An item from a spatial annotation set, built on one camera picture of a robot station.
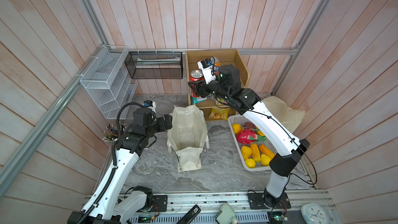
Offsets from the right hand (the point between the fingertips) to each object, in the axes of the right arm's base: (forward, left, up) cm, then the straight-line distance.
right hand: (193, 80), depth 66 cm
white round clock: (-43, -55, -41) cm, 81 cm away
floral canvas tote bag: (-4, +5, -42) cm, 43 cm away
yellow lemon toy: (-22, -30, -37) cm, 52 cm away
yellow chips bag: (+12, -16, -39) cm, 44 cm away
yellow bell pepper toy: (-15, -29, -38) cm, 51 cm away
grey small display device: (-45, -15, -39) cm, 61 cm away
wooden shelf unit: (+33, -22, -9) cm, 41 cm away
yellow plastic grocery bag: (+3, -56, -30) cm, 64 cm away
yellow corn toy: (-16, -35, -40) cm, 55 cm away
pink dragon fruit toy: (-8, -31, -34) cm, 47 cm away
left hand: (-10, +14, -18) cm, 25 cm away
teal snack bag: (+10, -2, -23) cm, 25 cm away
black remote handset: (-46, 0, -39) cm, 60 cm away
